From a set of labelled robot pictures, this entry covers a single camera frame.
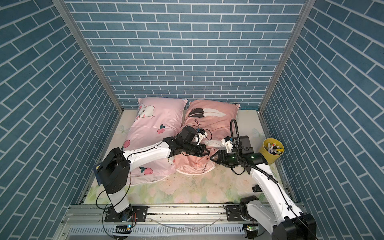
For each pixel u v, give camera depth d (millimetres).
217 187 826
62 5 694
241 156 597
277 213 427
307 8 709
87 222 735
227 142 722
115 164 525
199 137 694
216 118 1071
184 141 667
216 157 707
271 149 843
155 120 994
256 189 788
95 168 879
